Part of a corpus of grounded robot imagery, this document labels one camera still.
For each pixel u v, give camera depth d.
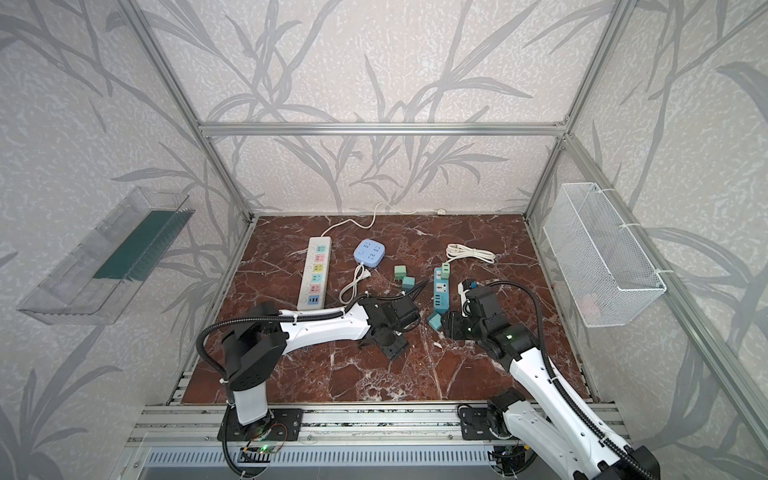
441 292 0.96
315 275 0.99
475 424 0.73
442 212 1.23
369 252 1.05
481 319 0.59
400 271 1.02
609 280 0.60
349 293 0.99
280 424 0.73
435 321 0.90
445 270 0.96
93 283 0.64
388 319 0.62
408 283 0.99
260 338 0.52
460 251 1.08
